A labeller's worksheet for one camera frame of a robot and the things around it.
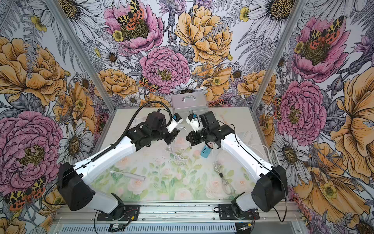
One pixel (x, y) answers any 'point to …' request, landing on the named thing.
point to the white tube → (130, 175)
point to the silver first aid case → (194, 103)
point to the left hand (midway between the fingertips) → (176, 134)
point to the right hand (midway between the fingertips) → (188, 141)
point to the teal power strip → (205, 151)
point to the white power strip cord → (272, 153)
